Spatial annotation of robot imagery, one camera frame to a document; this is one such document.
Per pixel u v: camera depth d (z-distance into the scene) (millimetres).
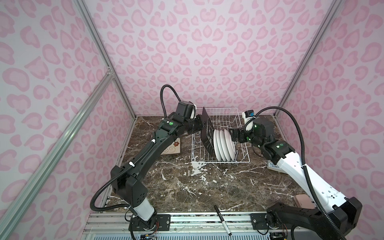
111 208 456
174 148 987
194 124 641
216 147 819
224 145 834
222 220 734
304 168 452
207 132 878
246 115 653
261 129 545
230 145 857
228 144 843
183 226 729
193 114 606
